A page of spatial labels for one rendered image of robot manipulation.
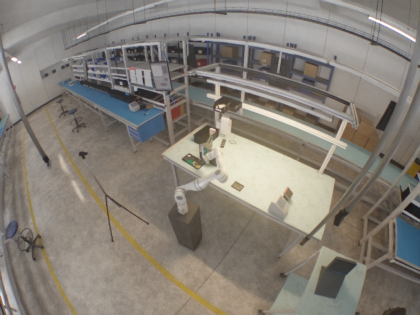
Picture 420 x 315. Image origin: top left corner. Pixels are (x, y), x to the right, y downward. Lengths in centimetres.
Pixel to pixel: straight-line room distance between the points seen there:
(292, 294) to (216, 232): 135
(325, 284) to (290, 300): 82
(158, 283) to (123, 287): 49
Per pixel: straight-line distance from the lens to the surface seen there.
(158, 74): 277
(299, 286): 234
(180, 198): 158
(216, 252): 252
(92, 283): 290
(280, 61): 307
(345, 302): 169
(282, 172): 208
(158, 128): 342
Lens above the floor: 241
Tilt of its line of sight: 42 degrees down
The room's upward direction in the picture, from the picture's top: straight up
